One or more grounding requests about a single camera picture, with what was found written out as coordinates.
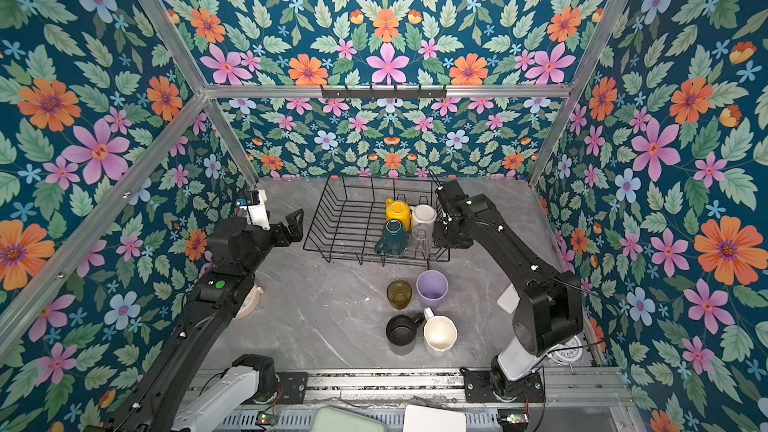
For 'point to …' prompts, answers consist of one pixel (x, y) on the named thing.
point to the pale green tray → (333, 419)
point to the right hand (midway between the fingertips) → (444, 239)
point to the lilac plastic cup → (431, 287)
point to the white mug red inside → (422, 221)
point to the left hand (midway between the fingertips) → (287, 203)
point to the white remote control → (509, 299)
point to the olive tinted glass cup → (399, 294)
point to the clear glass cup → (422, 239)
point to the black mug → (402, 329)
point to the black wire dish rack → (349, 220)
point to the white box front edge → (425, 419)
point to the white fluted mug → (439, 332)
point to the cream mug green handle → (393, 241)
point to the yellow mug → (398, 209)
